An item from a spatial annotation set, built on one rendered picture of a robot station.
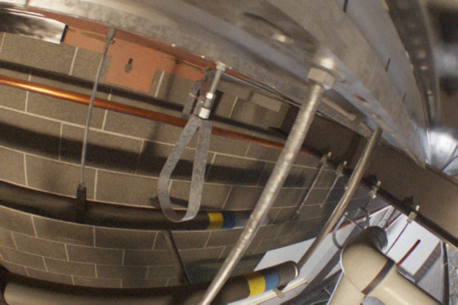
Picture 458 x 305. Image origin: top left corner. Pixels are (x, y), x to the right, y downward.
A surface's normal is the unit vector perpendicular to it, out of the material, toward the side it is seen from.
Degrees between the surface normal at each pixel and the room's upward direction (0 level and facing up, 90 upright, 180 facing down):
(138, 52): 90
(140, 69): 90
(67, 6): 90
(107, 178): 90
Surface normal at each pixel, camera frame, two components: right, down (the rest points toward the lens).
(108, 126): 0.45, 0.36
